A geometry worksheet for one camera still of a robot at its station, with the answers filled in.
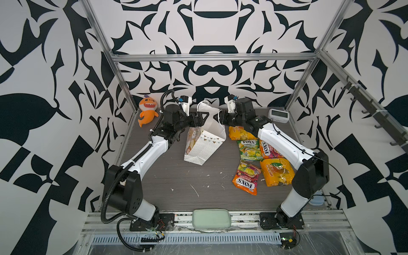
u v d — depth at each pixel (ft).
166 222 2.43
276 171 2.80
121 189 1.41
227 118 2.35
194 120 2.30
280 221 2.17
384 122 1.83
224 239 2.13
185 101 2.30
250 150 3.15
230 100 2.42
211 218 2.44
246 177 2.80
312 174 1.47
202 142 2.49
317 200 2.55
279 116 3.67
